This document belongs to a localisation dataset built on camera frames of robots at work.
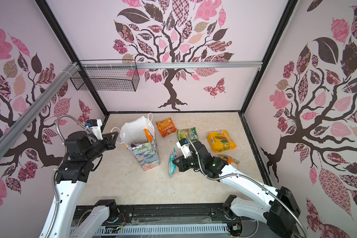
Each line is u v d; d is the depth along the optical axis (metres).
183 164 0.64
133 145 0.82
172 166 0.73
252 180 0.46
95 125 0.59
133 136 0.89
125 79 0.79
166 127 1.10
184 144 0.67
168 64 0.93
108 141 0.59
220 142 0.95
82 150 0.49
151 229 0.70
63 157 0.49
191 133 1.03
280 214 0.39
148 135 0.90
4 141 0.52
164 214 0.74
